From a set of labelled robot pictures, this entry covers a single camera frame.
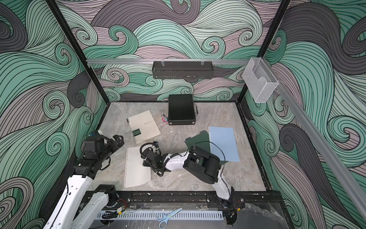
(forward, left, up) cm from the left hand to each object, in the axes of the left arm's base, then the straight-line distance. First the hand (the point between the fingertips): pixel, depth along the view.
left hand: (116, 140), depth 77 cm
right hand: (-6, -12, -18) cm, 22 cm away
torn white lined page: (-12, -9, -17) cm, 23 cm away
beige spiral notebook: (+21, -8, -17) cm, 28 cm away
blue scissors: (-33, -27, -17) cm, 46 cm away
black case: (+35, -36, -14) cm, 52 cm away
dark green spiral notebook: (+11, -50, -19) cm, 55 cm away
